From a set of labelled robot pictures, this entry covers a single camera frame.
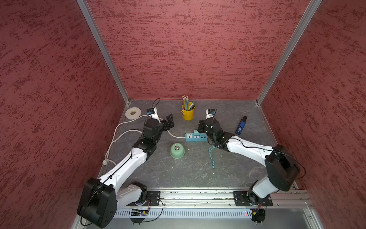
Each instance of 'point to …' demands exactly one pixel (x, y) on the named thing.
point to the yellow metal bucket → (188, 115)
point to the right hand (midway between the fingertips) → (199, 123)
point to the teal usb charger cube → (196, 133)
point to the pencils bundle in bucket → (186, 101)
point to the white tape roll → (133, 113)
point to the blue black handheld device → (241, 125)
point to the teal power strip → (190, 137)
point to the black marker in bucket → (192, 106)
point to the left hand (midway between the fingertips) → (166, 119)
